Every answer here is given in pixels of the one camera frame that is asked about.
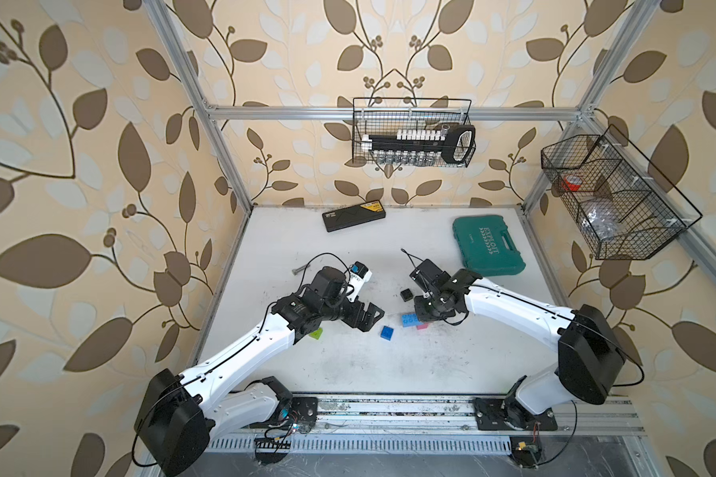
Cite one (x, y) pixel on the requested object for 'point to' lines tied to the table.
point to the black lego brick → (406, 294)
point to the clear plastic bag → (601, 223)
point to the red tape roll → (573, 183)
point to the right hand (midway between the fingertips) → (422, 314)
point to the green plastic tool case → (486, 245)
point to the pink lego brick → (423, 326)
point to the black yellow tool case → (353, 215)
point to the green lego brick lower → (316, 334)
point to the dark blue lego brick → (387, 333)
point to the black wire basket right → (625, 209)
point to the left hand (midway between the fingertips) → (367, 302)
